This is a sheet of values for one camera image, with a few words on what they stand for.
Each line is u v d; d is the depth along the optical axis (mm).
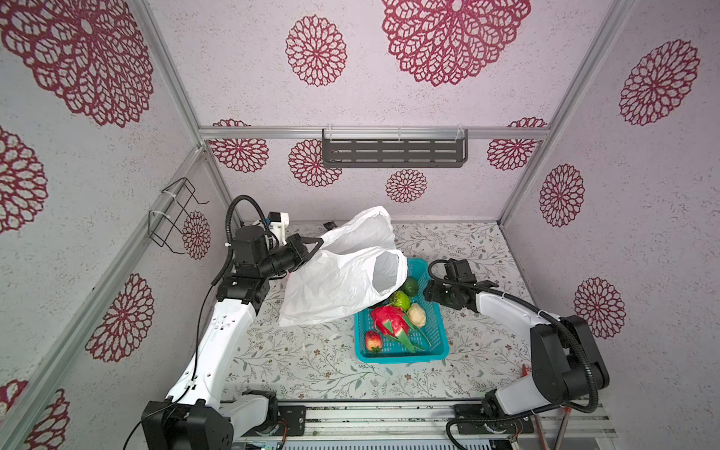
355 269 638
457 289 706
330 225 1170
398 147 928
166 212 754
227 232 527
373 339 835
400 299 898
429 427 767
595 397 390
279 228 661
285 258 626
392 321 833
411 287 965
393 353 860
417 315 876
